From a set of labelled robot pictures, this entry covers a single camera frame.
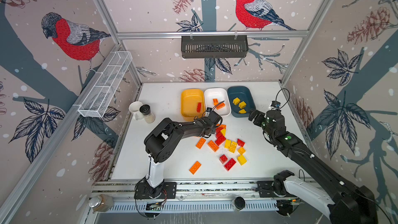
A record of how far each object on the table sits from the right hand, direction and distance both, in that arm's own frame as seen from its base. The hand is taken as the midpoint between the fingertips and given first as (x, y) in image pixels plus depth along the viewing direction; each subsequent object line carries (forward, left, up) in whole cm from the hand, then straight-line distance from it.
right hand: (255, 113), depth 81 cm
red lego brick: (+14, +33, -15) cm, 39 cm away
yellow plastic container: (+23, +41, -16) cm, 49 cm away
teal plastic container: (+21, +3, -15) cm, 26 cm away
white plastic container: (+26, +17, -15) cm, 34 cm away
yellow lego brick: (+21, +7, -15) cm, 26 cm away
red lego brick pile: (-7, +19, -16) cm, 25 cm away
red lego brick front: (-21, +14, -18) cm, 31 cm away
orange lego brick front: (-24, +32, -16) cm, 43 cm away
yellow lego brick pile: (-2, +16, -17) cm, 24 cm away
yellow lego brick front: (-19, +7, -17) cm, 27 cm away
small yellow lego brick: (-14, +7, -17) cm, 23 cm away
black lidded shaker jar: (+4, +64, -5) cm, 64 cm away
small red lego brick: (-20, +17, -14) cm, 30 cm away
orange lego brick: (+17, +18, -17) cm, 30 cm away
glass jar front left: (-42, +69, -7) cm, 81 cm away
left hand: (0, +25, -16) cm, 30 cm away
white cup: (+6, +73, -6) cm, 73 cm away
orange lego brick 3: (-12, +23, -17) cm, 31 cm away
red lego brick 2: (-9, +7, -17) cm, 20 cm away
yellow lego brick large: (-11, +12, -17) cm, 24 cm away
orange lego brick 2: (-11, +30, -17) cm, 36 cm away
